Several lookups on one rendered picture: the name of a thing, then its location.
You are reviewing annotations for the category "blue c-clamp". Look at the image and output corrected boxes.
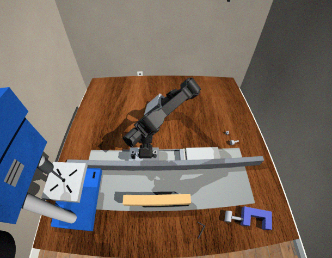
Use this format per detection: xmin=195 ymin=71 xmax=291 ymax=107
xmin=224 ymin=206 xmax=272 ymax=230

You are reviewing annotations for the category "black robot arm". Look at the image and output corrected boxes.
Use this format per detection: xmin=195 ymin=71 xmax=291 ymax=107
xmin=123 ymin=78 xmax=201 ymax=148

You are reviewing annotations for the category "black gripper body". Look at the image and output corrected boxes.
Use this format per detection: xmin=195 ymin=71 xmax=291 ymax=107
xmin=138 ymin=137 xmax=152 ymax=158

